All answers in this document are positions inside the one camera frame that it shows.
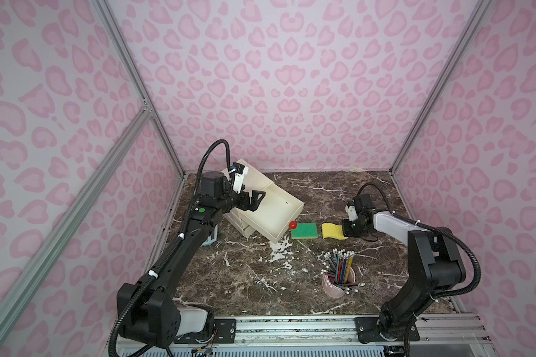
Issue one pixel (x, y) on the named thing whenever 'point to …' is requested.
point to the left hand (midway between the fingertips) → (255, 188)
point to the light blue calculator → (210, 240)
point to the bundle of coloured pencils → (337, 265)
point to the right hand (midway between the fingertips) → (346, 230)
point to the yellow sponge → (333, 230)
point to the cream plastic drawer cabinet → (254, 180)
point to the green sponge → (305, 230)
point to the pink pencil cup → (334, 291)
